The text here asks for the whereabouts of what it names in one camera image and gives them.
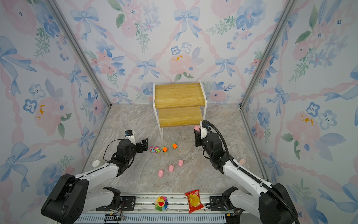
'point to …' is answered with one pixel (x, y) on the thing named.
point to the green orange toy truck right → (174, 146)
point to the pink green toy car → (157, 150)
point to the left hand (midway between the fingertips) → (142, 138)
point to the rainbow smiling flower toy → (161, 203)
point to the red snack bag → (194, 204)
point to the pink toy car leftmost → (152, 150)
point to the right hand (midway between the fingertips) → (197, 129)
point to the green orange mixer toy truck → (164, 149)
